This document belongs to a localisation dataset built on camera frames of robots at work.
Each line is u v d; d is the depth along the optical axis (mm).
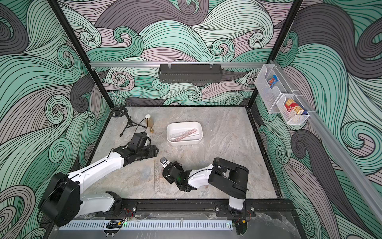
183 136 1007
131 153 623
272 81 840
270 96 830
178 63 947
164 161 744
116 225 710
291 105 659
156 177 835
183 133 1037
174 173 657
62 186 408
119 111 856
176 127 1065
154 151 780
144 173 856
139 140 660
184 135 1014
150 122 1023
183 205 757
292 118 633
